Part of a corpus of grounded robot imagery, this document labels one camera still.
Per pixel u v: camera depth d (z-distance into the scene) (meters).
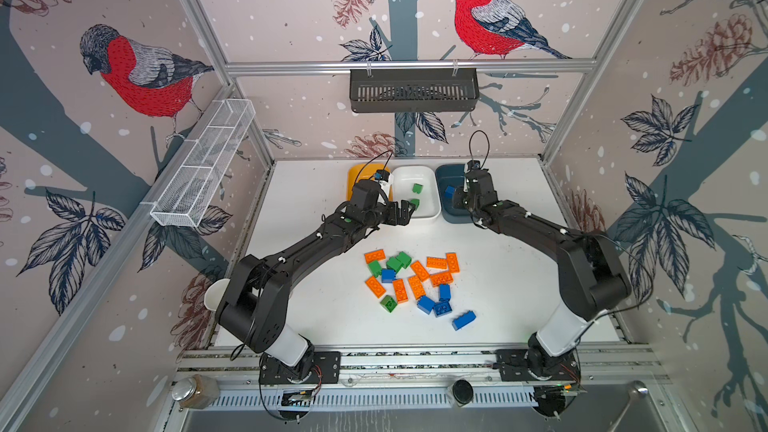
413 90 1.07
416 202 1.07
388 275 0.89
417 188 1.12
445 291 0.84
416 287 0.86
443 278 0.88
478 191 0.72
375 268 0.90
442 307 0.83
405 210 0.77
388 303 0.82
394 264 0.90
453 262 0.92
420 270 0.90
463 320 0.81
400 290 0.86
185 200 0.70
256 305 0.43
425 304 0.82
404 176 1.14
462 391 0.63
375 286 0.88
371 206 0.69
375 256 0.93
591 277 0.47
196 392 0.63
